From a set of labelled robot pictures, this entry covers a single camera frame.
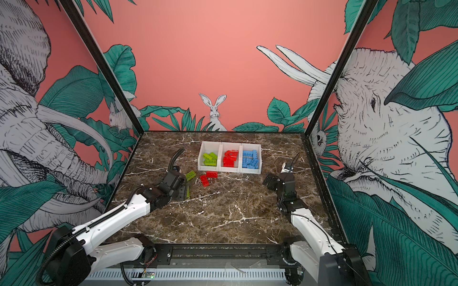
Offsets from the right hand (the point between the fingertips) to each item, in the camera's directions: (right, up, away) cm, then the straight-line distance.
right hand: (273, 172), depth 85 cm
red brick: (-32, -3, +15) cm, 35 cm away
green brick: (-43, -3, +12) cm, 45 cm away
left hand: (-45, -6, -2) cm, 45 cm away
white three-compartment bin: (-23, +6, +18) cm, 30 cm away
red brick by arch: (-36, -5, +12) cm, 38 cm away
